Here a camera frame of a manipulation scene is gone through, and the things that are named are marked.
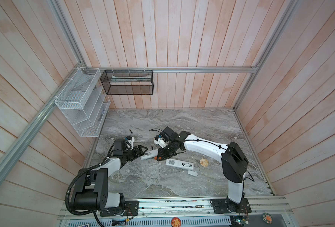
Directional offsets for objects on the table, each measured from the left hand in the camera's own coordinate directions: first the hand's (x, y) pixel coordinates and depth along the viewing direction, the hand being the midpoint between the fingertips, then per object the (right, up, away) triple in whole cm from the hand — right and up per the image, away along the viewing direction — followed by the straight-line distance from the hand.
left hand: (144, 152), depth 90 cm
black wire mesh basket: (-15, +50, +15) cm, 54 cm away
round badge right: (+65, -29, -19) cm, 74 cm away
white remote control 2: (+23, -7, -1) cm, 24 cm away
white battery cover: (+30, -12, -4) cm, 33 cm away
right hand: (+9, -2, -7) cm, 12 cm away
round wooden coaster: (+39, -6, +1) cm, 39 cm away
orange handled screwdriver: (+8, -1, -9) cm, 12 cm away
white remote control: (+3, -2, +3) cm, 5 cm away
